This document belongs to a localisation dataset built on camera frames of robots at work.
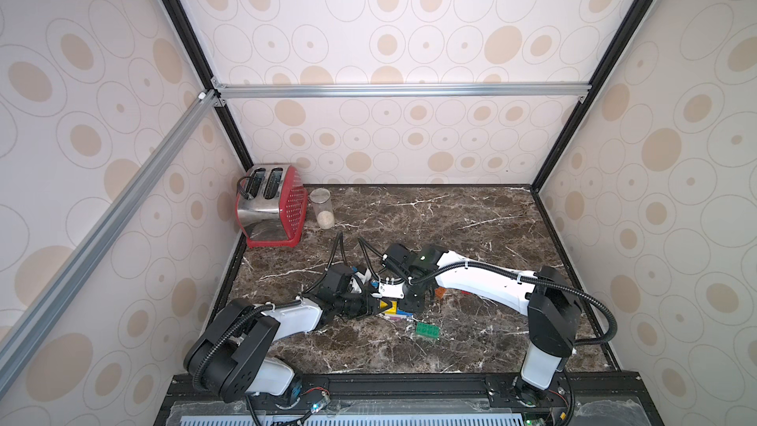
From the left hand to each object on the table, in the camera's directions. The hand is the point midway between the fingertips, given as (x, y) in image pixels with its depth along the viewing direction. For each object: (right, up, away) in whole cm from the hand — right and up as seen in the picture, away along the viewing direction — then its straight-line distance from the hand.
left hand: (393, 309), depth 82 cm
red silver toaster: (-37, +30, +7) cm, 48 cm away
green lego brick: (+10, -6, +1) cm, 11 cm away
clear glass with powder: (-23, +30, +15) cm, 41 cm away
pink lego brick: (+1, -4, +3) cm, 5 cm away
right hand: (+6, +4, +2) cm, 7 cm away
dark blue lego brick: (+3, -2, +2) cm, 4 cm away
